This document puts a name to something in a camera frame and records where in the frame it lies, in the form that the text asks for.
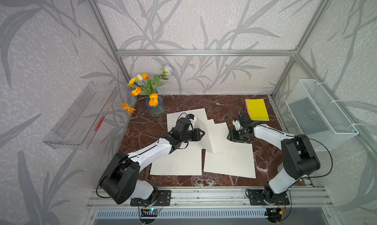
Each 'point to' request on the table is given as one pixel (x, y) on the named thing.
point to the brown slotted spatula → (144, 175)
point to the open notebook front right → (238, 162)
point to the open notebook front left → (182, 161)
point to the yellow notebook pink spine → (257, 109)
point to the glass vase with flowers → (144, 87)
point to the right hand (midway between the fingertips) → (231, 136)
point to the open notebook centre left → (193, 150)
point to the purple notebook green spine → (216, 136)
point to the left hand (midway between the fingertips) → (204, 133)
